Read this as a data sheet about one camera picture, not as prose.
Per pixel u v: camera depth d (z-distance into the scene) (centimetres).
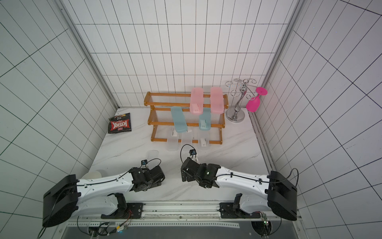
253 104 103
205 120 90
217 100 84
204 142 95
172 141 96
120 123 107
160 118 103
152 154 94
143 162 76
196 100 83
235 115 114
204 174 56
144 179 60
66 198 40
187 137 98
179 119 91
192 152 71
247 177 47
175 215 73
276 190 41
